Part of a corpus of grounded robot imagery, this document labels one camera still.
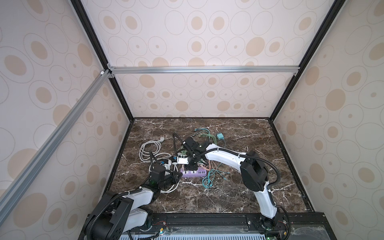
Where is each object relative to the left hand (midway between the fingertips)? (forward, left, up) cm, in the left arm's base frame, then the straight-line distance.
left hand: (186, 173), depth 86 cm
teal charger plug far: (+29, -23, -3) cm, 37 cm away
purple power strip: (+1, -9, -1) cm, 9 cm away
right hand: (+6, 0, 0) cm, 6 cm away
